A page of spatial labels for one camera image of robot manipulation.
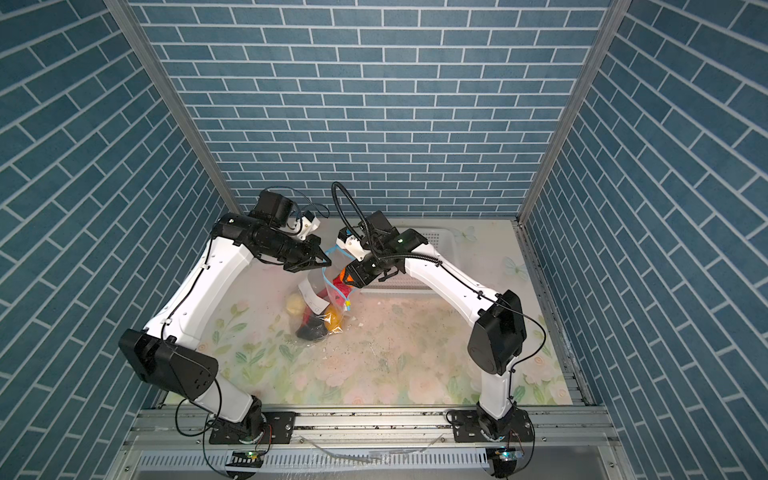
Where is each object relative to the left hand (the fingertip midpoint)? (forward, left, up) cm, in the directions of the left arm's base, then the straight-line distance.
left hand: (332, 261), depth 74 cm
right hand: (+1, -3, -6) cm, 7 cm away
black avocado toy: (-9, +7, -20) cm, 23 cm away
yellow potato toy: (-6, +2, -19) cm, 20 cm away
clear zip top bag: (-5, +6, -15) cm, 17 cm away
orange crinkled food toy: (-1, -2, -5) cm, 5 cm away
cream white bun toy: (-1, +14, -21) cm, 25 cm away
